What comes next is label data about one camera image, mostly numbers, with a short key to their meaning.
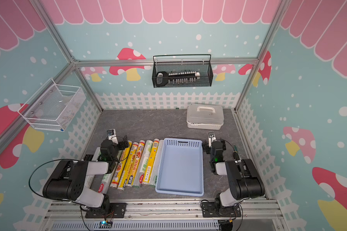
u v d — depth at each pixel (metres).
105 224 0.73
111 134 0.79
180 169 0.92
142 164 0.87
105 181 0.81
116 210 0.75
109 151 0.72
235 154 0.94
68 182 0.46
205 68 0.95
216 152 0.71
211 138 0.79
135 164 0.87
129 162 0.88
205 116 1.00
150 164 0.87
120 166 0.86
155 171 0.84
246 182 0.45
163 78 0.89
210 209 0.74
